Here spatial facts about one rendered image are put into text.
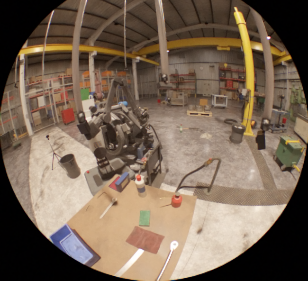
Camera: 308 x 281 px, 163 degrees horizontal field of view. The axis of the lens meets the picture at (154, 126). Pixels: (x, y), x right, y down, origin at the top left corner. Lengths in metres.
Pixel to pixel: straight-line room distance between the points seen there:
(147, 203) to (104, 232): 0.40
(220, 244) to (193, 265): 0.33
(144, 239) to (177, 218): 0.26
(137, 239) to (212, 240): 0.80
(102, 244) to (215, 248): 0.99
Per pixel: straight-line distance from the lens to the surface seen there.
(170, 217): 0.84
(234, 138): 2.91
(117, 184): 0.92
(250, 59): 3.80
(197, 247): 1.29
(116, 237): 0.84
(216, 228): 1.39
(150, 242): 0.77
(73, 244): 0.97
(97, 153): 1.27
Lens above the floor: 1.25
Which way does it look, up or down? 20 degrees down
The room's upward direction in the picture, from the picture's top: 4 degrees counter-clockwise
